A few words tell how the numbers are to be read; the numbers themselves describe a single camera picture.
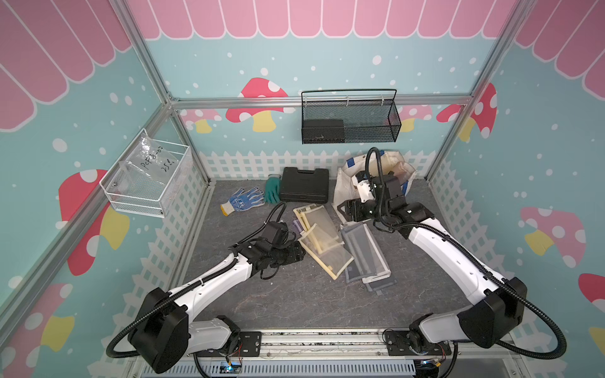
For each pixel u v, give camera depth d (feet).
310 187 3.72
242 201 3.69
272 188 3.78
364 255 2.99
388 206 1.88
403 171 3.07
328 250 3.12
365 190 2.26
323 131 2.86
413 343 2.17
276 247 2.26
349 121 2.95
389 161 3.34
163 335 1.34
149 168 2.34
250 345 2.41
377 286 2.79
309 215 3.39
